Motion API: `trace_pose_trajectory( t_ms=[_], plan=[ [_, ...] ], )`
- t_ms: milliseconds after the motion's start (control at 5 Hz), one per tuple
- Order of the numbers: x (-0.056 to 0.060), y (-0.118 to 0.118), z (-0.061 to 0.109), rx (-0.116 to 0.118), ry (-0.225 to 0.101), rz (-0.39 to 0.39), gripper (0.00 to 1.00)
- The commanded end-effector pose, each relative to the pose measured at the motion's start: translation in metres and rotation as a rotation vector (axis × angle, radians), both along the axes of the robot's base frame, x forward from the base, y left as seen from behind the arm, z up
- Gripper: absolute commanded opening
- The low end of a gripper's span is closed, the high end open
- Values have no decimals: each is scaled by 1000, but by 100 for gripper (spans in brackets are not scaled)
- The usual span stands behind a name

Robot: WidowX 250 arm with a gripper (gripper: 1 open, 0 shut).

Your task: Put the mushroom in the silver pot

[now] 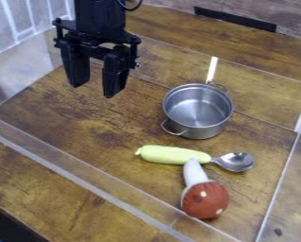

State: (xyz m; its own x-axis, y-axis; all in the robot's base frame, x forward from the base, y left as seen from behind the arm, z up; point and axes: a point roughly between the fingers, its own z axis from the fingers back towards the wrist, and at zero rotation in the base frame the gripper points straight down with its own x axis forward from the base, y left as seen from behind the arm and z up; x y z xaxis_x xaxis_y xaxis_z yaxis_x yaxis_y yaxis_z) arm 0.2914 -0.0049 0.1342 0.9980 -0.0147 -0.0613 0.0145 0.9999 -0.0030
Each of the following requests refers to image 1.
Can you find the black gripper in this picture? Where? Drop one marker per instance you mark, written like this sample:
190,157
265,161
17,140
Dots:
95,35

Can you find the black strip on table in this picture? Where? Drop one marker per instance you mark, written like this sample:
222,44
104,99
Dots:
235,19

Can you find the clear acrylic barrier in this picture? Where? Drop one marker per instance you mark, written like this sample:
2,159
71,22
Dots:
154,211
281,226
27,55

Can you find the silver metal pot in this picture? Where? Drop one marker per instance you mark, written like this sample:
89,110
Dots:
198,109

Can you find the green handled silver spoon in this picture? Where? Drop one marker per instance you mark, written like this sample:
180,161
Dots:
234,162

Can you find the clear acrylic right barrier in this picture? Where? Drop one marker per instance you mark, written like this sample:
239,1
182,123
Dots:
281,226

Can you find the red plush mushroom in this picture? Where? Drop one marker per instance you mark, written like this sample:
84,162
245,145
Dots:
204,197

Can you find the clear acrylic front barrier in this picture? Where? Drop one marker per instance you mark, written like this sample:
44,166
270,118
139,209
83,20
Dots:
154,211

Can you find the clear acrylic left barrier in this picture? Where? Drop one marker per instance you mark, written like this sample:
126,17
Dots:
27,55

